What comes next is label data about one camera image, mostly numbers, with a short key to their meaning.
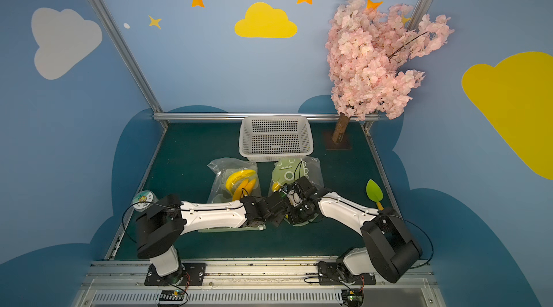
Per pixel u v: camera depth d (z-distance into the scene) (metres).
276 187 0.93
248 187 0.95
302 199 0.73
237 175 0.93
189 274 0.73
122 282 0.77
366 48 0.65
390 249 0.43
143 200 0.84
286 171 0.95
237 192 0.93
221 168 0.95
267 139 1.15
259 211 0.63
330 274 0.74
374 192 0.97
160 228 0.45
